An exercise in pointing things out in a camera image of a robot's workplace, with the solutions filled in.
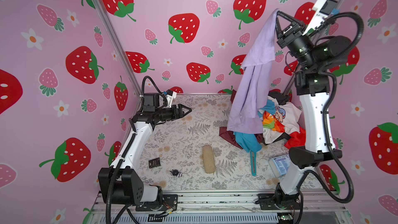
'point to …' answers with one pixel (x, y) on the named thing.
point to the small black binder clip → (175, 172)
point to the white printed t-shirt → (286, 116)
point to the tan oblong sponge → (210, 166)
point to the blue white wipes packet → (280, 165)
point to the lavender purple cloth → (245, 115)
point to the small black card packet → (154, 163)
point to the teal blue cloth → (252, 142)
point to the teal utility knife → (253, 163)
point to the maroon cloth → (228, 136)
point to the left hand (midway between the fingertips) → (187, 111)
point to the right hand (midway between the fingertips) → (271, 13)
